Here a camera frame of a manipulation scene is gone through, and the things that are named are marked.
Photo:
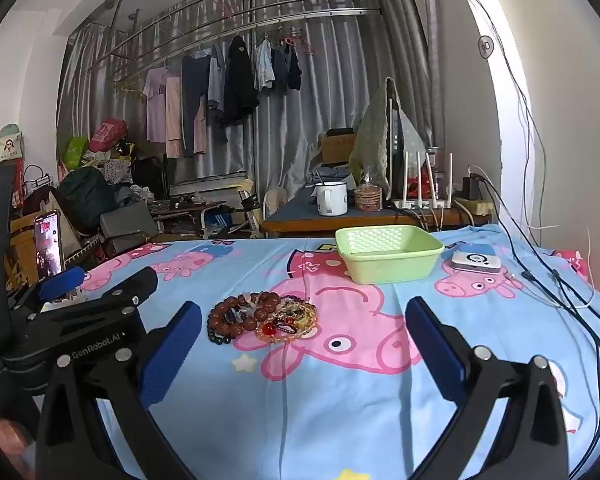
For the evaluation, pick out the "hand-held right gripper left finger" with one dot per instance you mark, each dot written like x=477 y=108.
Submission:
x=172 y=347

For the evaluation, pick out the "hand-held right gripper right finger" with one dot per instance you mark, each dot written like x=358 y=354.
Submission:
x=435 y=347

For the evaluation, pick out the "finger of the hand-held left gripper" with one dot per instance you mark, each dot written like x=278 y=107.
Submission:
x=130 y=286
x=62 y=280

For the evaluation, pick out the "green plastic basket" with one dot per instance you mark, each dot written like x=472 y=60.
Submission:
x=395 y=267

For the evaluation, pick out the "person's left hand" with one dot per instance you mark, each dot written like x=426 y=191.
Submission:
x=7 y=445

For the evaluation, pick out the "wooden chair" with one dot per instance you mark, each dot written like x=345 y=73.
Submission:
x=22 y=242

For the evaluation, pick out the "smartphone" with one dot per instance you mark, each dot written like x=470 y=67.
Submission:
x=47 y=245

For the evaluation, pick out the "beige bag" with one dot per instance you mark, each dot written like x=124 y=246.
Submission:
x=69 y=232

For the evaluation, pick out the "red printed box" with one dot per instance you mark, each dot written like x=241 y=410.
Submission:
x=17 y=182

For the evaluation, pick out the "grey storage box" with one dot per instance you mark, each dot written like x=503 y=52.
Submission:
x=127 y=222

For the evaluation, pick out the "dark green duffel bag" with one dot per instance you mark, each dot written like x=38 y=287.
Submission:
x=87 y=200

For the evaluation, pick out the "cartoon print tote bag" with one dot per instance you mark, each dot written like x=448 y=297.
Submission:
x=7 y=147

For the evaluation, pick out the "white portable wifi device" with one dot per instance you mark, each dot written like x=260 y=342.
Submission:
x=475 y=261

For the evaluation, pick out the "low wooden table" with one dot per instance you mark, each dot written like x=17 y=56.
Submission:
x=190 y=207

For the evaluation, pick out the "blue striped shoe box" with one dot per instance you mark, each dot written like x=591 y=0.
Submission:
x=220 y=217

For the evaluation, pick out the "green shopping bag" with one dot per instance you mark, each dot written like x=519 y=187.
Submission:
x=75 y=152

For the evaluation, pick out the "cartoon pig printed bedsheet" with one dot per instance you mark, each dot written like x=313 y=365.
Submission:
x=330 y=410

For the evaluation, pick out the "white router with antennas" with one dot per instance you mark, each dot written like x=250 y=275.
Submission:
x=425 y=203

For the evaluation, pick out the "yellow foam block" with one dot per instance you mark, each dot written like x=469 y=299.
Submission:
x=475 y=206

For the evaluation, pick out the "pink shopping bag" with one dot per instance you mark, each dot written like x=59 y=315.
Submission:
x=107 y=135

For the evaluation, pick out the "wrapped snack tub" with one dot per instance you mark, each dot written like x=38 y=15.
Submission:
x=368 y=200

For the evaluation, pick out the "black power adapter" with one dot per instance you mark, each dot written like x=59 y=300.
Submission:
x=472 y=187

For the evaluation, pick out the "peach garment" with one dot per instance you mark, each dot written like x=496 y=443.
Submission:
x=175 y=125

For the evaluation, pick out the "red packet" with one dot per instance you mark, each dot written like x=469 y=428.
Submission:
x=422 y=180

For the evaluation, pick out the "white plastic chair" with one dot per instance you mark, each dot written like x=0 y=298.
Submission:
x=275 y=200

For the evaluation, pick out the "white enamel mug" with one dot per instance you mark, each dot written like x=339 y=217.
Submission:
x=330 y=200

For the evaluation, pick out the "pale pink t-shirt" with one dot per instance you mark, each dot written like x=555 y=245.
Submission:
x=155 y=105

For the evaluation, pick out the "clear glass jar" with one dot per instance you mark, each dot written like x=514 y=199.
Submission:
x=436 y=152

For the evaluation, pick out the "row of yellow hangers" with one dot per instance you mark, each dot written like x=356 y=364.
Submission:
x=127 y=87

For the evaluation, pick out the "black monitor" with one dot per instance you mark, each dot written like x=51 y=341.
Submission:
x=396 y=150

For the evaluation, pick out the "blue white package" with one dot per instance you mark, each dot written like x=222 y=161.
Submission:
x=330 y=175

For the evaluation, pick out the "navy trousers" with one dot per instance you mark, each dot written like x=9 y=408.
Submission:
x=195 y=90

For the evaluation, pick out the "grey blue shirt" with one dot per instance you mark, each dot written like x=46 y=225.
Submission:
x=217 y=85

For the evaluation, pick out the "knitted dust cover cloth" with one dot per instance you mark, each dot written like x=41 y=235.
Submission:
x=375 y=135

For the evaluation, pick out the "cardboard box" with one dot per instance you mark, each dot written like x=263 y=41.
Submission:
x=337 y=149

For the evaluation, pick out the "black jacket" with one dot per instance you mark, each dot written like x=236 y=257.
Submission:
x=240 y=80

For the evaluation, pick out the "black flat case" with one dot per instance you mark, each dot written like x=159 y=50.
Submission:
x=340 y=132

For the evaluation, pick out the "white blue shirt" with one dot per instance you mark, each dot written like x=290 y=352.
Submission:
x=264 y=67

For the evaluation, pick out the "grey curtain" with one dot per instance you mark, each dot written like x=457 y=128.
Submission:
x=305 y=85

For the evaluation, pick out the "dark shorts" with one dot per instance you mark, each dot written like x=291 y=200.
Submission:
x=285 y=67

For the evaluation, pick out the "metal clothes drying rack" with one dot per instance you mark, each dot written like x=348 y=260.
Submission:
x=375 y=10

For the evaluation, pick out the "white round wall hook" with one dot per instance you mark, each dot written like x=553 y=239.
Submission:
x=486 y=46

